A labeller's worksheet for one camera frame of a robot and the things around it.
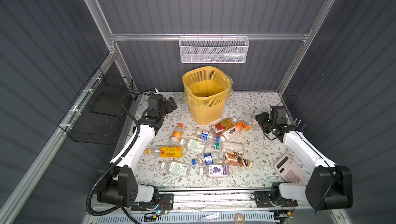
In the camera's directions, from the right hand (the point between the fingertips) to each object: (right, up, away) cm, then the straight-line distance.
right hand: (258, 118), depth 87 cm
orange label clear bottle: (-48, -12, +5) cm, 49 cm away
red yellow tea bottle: (-20, -6, +7) cm, 22 cm away
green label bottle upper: (-37, -16, +2) cm, 40 cm away
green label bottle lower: (-46, -26, -6) cm, 53 cm away
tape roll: (-17, -44, -17) cm, 51 cm away
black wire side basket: (-84, +2, -14) cm, 85 cm away
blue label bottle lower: (-29, -22, -4) cm, 37 cm away
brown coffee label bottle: (-14, -22, -4) cm, 26 cm away
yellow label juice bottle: (-52, -19, -2) cm, 56 cm away
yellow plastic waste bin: (-30, +1, +3) cm, 30 cm away
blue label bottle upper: (-30, -11, +5) cm, 33 cm away
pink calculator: (+14, -28, -6) cm, 31 cm away
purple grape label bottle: (-25, -27, -8) cm, 38 cm away
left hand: (-52, +9, -4) cm, 53 cm away
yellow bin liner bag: (-29, +20, +18) cm, 40 cm away
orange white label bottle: (-8, -6, +9) cm, 14 cm away
